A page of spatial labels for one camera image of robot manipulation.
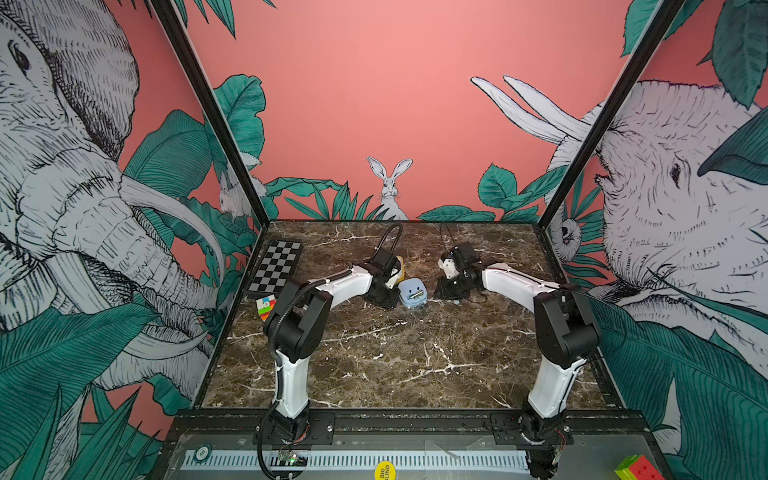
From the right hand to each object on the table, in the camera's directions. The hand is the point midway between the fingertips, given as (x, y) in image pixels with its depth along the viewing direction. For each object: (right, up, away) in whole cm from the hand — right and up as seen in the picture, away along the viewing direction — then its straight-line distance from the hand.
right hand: (435, 288), depth 95 cm
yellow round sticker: (-16, -39, -26) cm, 49 cm away
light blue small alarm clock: (-7, -1, +1) cm, 8 cm away
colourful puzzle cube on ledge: (+42, -37, -29) cm, 62 cm away
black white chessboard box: (-55, +6, +7) cm, 55 cm away
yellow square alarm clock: (-11, +5, +6) cm, 14 cm away
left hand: (-13, -3, +1) cm, 13 cm away
